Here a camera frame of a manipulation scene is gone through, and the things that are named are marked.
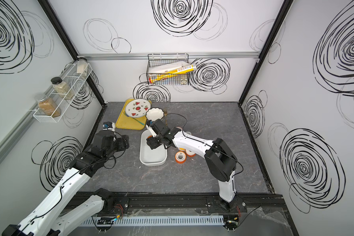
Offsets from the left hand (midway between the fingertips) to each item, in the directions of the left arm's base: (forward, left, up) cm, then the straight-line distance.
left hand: (121, 137), depth 75 cm
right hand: (+5, -14, -9) cm, 18 cm away
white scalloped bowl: (+33, -10, -19) cm, 39 cm away
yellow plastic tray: (+27, +10, -21) cm, 35 cm away
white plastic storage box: (-1, -13, -21) cm, 25 cm away
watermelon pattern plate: (+40, +4, -19) cm, 44 cm away
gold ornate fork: (+34, -19, -19) cm, 44 cm away
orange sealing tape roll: (-1, -31, -19) cm, 37 cm away
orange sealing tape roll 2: (+1, -14, 0) cm, 14 cm away
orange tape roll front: (0, -37, -16) cm, 40 cm away
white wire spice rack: (+37, +39, +7) cm, 54 cm away
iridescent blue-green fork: (+28, +4, -20) cm, 35 cm away
